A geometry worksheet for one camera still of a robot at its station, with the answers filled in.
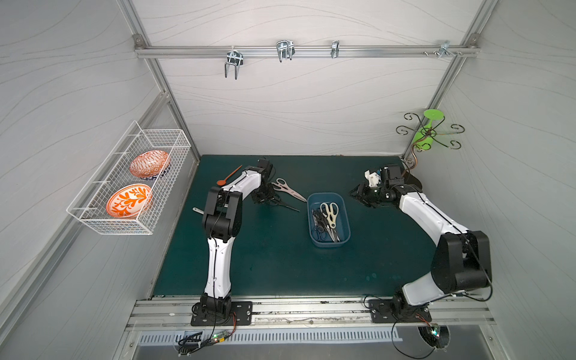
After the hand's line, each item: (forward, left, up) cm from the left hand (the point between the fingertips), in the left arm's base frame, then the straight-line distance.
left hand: (269, 198), depth 102 cm
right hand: (-6, -35, +13) cm, 37 cm away
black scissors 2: (0, -3, -1) cm, 3 cm away
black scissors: (-13, -25, 0) cm, 29 cm away
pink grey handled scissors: (+9, -5, 0) cm, 10 cm away
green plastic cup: (+11, -63, +29) cm, 70 cm away
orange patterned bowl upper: (-9, +36, +32) cm, 49 cm away
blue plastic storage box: (-15, -33, 0) cm, 36 cm away
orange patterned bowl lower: (-24, +35, +32) cm, 53 cm away
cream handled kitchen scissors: (-7, -28, +1) cm, 29 cm away
